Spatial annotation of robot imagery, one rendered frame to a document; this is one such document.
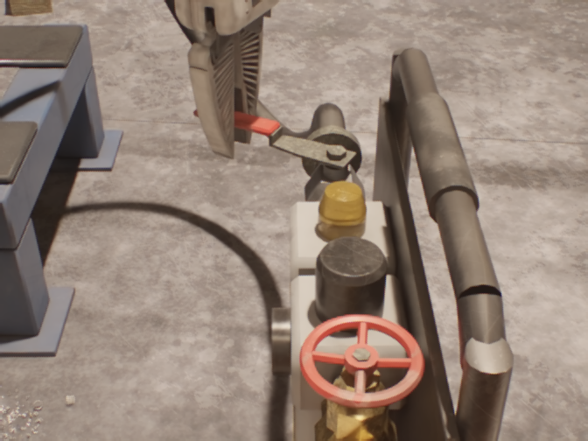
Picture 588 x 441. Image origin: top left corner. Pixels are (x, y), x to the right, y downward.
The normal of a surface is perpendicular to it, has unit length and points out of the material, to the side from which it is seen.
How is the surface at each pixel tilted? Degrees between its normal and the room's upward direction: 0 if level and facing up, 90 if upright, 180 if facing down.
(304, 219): 0
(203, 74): 95
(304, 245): 0
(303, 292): 0
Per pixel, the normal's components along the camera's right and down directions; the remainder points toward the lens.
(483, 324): -0.25, -0.32
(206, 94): -0.47, 0.65
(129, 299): 0.00, -0.81
